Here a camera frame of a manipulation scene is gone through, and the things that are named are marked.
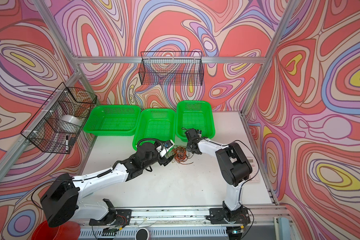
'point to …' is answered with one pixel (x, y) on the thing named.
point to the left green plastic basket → (115, 120)
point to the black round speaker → (142, 234)
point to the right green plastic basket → (198, 115)
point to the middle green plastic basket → (155, 123)
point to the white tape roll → (71, 119)
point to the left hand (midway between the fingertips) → (172, 146)
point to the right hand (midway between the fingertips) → (193, 150)
